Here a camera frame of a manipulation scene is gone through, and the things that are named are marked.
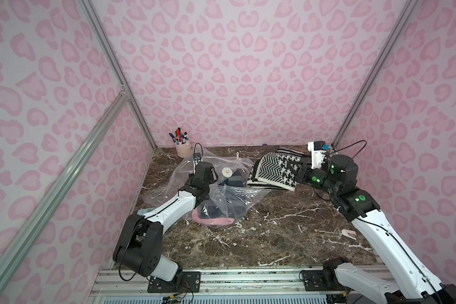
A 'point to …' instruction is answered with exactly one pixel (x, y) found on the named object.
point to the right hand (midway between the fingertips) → (288, 163)
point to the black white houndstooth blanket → (274, 169)
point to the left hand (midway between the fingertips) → (203, 167)
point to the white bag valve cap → (227, 172)
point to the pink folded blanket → (196, 218)
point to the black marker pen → (185, 135)
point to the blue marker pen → (173, 137)
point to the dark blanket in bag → (229, 197)
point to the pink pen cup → (183, 150)
